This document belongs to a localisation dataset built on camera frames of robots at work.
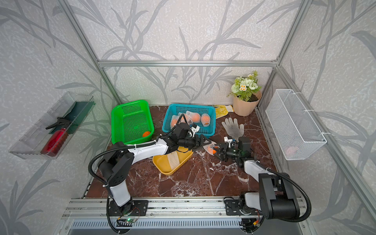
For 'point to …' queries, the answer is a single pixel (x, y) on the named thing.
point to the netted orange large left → (175, 119)
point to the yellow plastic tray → (167, 164)
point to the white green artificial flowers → (244, 87)
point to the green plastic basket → (129, 121)
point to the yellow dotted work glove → (221, 110)
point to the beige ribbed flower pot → (244, 108)
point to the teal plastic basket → (172, 109)
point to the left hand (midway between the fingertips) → (208, 145)
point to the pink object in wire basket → (291, 150)
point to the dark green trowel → (78, 113)
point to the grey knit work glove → (233, 128)
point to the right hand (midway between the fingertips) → (211, 149)
